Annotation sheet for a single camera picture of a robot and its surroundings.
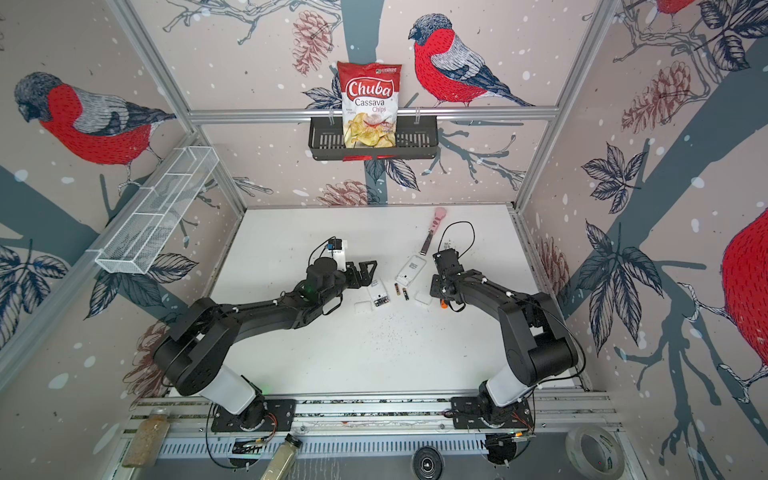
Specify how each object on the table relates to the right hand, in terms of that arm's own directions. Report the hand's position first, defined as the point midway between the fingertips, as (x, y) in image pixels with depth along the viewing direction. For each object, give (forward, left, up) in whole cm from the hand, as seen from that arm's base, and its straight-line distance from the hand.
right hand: (438, 292), depth 94 cm
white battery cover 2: (-5, +24, -1) cm, 24 cm away
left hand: (+1, +22, +14) cm, 26 cm away
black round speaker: (-44, +5, +9) cm, 46 cm away
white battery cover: (-1, +5, -1) cm, 5 cm away
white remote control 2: (+8, +9, 0) cm, 12 cm away
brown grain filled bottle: (-43, +69, +5) cm, 81 cm away
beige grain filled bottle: (-45, +37, +3) cm, 58 cm away
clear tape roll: (-39, -36, -5) cm, 54 cm away
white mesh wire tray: (-6, +75, +32) cm, 82 cm away
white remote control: (-1, +19, 0) cm, 19 cm away
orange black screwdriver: (-4, -2, -1) cm, 4 cm away
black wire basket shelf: (+38, +8, +33) cm, 51 cm away
